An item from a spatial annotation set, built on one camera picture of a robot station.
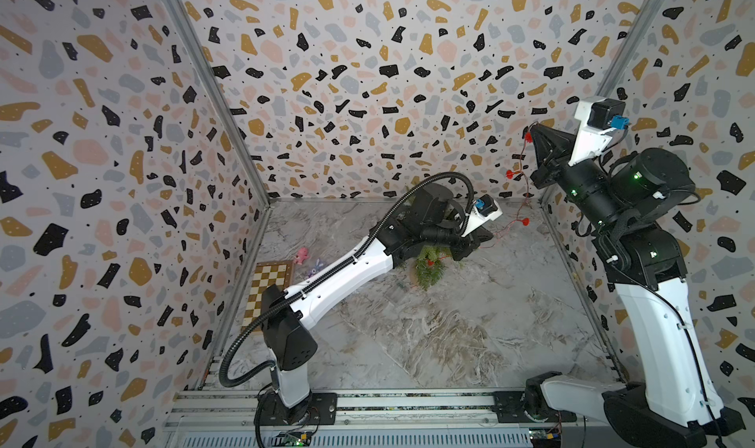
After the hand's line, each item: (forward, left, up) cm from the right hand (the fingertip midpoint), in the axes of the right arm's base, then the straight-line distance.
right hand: (538, 128), depth 49 cm
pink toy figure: (+12, +57, -55) cm, 80 cm away
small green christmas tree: (-2, +16, -46) cm, 48 cm away
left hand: (-4, +2, -24) cm, 24 cm away
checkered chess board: (+4, +67, -55) cm, 87 cm away
